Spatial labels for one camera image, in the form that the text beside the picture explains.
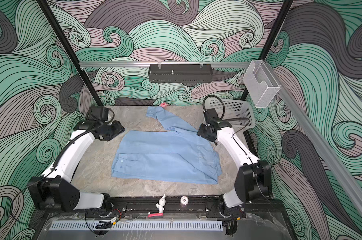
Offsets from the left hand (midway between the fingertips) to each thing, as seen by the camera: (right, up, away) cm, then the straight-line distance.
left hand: (122, 128), depth 81 cm
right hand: (+46, -3, +4) cm, 46 cm away
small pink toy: (+20, +17, +37) cm, 45 cm away
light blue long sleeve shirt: (+34, -17, +9) cm, 39 cm away
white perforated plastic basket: (+80, +10, +33) cm, 87 cm away
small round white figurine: (+34, -34, -10) cm, 49 cm away
